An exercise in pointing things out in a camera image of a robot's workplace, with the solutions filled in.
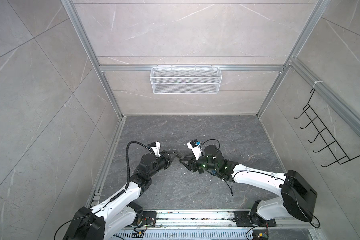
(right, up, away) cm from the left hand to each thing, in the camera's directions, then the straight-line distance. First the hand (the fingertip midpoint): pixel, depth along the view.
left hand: (178, 148), depth 76 cm
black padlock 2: (+14, -16, +14) cm, 25 cm away
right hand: (+2, -5, +1) cm, 6 cm away
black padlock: (0, -4, +1) cm, 4 cm away
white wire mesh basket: (+3, +43, +25) cm, 50 cm away
